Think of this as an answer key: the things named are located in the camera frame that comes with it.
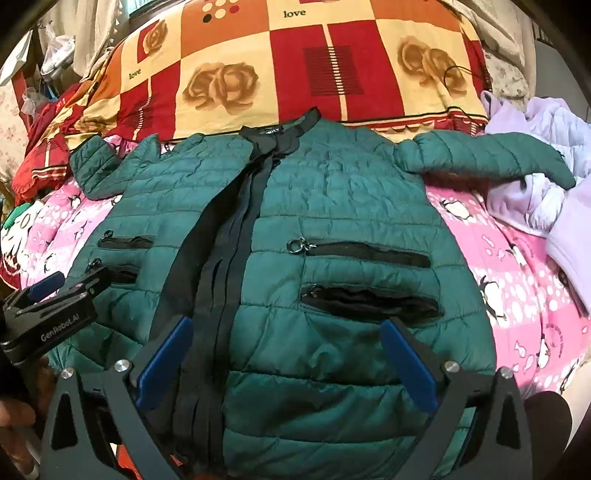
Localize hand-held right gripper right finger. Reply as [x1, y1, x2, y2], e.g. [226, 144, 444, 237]
[381, 318, 532, 480]

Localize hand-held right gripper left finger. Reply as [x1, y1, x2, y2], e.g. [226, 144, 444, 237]
[39, 316, 194, 480]

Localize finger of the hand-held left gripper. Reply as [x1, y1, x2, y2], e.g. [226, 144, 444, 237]
[28, 271, 65, 300]
[62, 267, 114, 301]

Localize green puffer jacket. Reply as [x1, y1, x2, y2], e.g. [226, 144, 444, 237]
[46, 107, 577, 480]

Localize person's left hand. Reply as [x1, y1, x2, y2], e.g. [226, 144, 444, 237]
[0, 364, 58, 478]

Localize white green printed cloth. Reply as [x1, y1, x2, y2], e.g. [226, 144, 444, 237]
[0, 198, 44, 280]

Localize red ruffled cloth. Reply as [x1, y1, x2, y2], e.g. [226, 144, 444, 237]
[11, 83, 95, 206]

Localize pink penguin print bedsheet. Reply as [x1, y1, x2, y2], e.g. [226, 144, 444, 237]
[0, 131, 591, 480]

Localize person's dark clothing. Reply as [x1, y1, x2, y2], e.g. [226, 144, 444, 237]
[524, 391, 574, 480]

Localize floral fabric wardrobe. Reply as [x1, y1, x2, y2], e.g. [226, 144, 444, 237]
[0, 76, 34, 183]

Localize clear plastic bags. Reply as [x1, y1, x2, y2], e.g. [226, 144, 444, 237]
[39, 30, 78, 80]

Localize beige curtain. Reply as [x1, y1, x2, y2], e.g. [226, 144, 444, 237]
[41, 0, 137, 72]

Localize lilac quilted jacket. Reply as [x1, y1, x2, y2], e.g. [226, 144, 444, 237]
[480, 90, 591, 317]

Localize red orange checkered blanket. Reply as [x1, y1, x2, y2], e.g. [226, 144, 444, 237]
[60, 0, 492, 144]

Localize floral patterned cloth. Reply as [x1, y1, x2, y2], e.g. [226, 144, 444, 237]
[482, 48, 532, 112]

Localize beige cloth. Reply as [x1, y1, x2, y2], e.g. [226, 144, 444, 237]
[438, 0, 539, 79]

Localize black cable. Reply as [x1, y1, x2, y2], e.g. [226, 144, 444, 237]
[346, 64, 491, 125]

